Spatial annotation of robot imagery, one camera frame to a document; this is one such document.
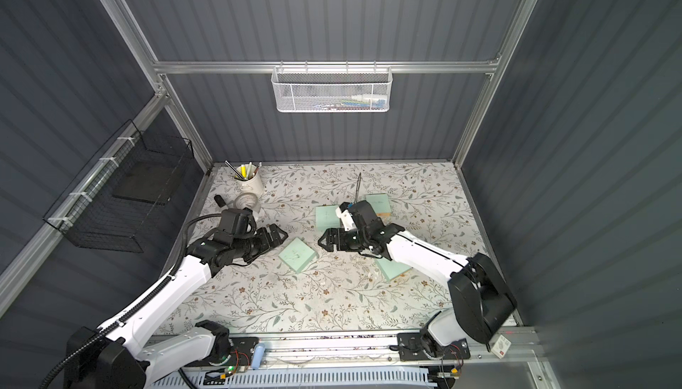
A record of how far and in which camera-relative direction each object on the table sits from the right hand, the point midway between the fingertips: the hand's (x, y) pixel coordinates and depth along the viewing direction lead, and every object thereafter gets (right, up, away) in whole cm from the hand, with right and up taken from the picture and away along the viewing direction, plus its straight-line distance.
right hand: (331, 241), depth 82 cm
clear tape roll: (-36, +12, +24) cm, 45 cm away
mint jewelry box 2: (-3, +5, +17) cm, 18 cm away
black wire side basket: (-59, +13, -9) cm, 61 cm away
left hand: (-16, 0, -2) cm, 16 cm away
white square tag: (+48, -28, -8) cm, 56 cm away
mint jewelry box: (-12, -6, +7) cm, 15 cm away
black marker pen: (-45, +12, +20) cm, 51 cm away
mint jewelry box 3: (+19, -10, +5) cm, 22 cm away
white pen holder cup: (-33, +20, +18) cm, 43 cm away
